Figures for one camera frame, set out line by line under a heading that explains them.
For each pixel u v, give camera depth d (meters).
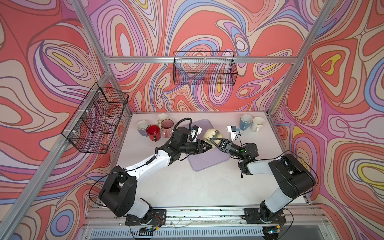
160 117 1.06
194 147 0.70
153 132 1.03
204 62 0.88
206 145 0.75
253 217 0.73
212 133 0.76
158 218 0.72
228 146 0.70
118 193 0.42
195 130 0.71
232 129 0.74
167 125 0.98
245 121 1.03
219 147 0.74
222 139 0.75
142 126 1.05
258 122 1.03
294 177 0.47
